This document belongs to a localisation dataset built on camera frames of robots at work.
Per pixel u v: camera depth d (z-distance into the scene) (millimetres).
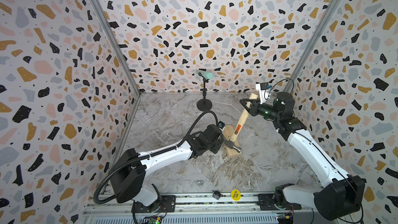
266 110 638
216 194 731
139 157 442
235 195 765
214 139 626
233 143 812
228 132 948
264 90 626
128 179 412
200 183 767
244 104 716
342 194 393
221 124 716
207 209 730
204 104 1145
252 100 675
